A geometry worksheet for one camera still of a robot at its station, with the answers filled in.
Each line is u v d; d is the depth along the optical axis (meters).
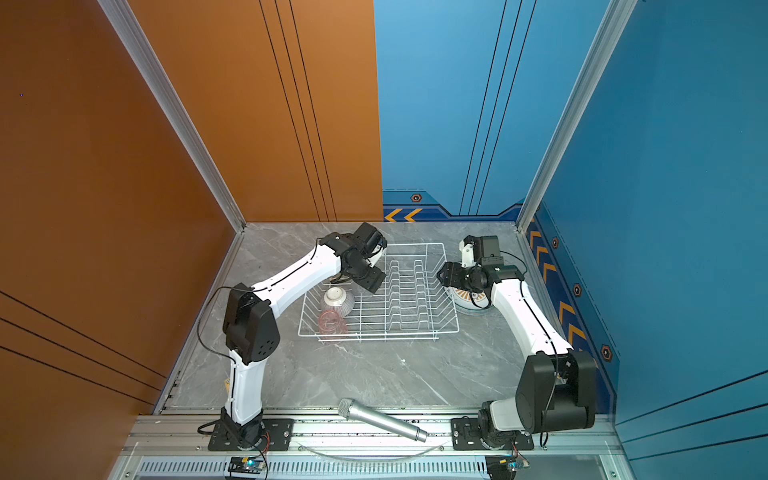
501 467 0.71
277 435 0.74
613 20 0.70
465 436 0.72
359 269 0.75
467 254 0.78
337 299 0.91
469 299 0.74
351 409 0.74
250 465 0.71
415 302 0.97
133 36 0.72
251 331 0.50
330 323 0.87
